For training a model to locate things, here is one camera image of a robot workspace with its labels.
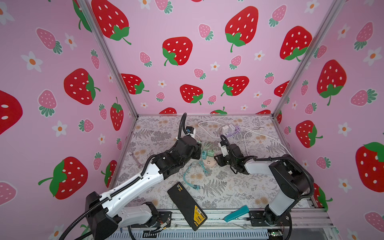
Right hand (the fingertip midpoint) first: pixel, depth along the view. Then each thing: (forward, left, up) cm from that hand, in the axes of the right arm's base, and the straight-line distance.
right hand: (216, 157), depth 95 cm
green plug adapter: (0, +4, +5) cm, 6 cm away
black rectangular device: (-33, +11, 0) cm, 34 cm away
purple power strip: (+26, -15, 0) cm, 30 cm away
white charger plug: (+21, -8, +5) cm, 23 cm away
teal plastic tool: (-29, -14, -2) cm, 33 cm away
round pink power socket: (-4, +4, +1) cm, 5 cm away
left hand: (-7, +10, +24) cm, 27 cm away
